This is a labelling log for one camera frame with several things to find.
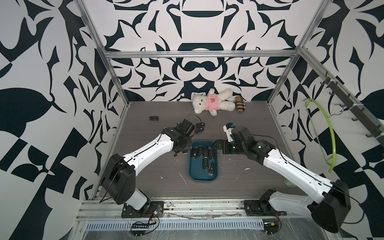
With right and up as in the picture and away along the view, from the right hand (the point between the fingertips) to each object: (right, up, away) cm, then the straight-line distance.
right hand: (217, 143), depth 78 cm
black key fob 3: (-5, -13, +10) cm, 17 cm away
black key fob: (-8, -7, +15) cm, 19 cm away
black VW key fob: (-11, -8, +13) cm, 19 cm away
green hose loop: (+47, +1, -14) cm, 49 cm away
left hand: (-16, -1, +6) cm, 17 cm away
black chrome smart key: (-2, -16, +8) cm, 18 cm away
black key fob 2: (-5, -8, +15) cm, 18 cm away
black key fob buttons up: (-41, +13, +30) cm, 52 cm away
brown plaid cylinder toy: (+23, +24, +37) cm, 50 cm away
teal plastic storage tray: (-11, -17, +7) cm, 21 cm away
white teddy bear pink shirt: (+2, +25, +33) cm, 41 cm away
